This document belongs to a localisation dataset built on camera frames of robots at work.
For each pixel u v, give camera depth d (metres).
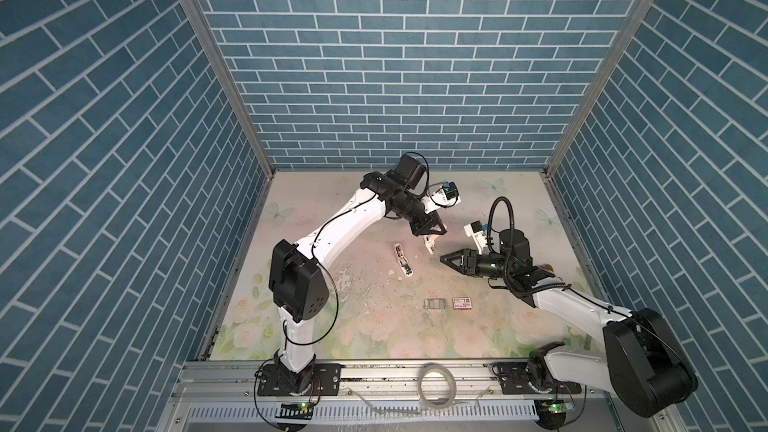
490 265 0.72
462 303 0.86
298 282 0.46
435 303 0.87
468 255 0.74
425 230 0.68
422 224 0.69
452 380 0.71
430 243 0.77
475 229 0.79
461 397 0.71
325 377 0.74
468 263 0.74
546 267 0.93
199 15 0.79
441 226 0.75
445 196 0.68
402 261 0.94
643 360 0.42
